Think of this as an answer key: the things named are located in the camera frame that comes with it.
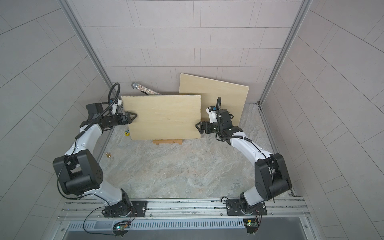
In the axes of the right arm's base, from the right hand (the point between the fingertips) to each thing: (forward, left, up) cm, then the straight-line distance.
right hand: (202, 124), depth 85 cm
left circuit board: (-45, +38, -11) cm, 60 cm away
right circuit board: (-47, -19, -18) cm, 53 cm away
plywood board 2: (+12, -19, +9) cm, 24 cm away
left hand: (+7, +40, +5) cm, 41 cm away
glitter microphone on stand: (+24, +34, +7) cm, 42 cm away
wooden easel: (-4, +17, -10) cm, 20 cm away
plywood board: (+3, +21, +4) cm, 22 cm away
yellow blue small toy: (+6, +50, -12) cm, 52 cm away
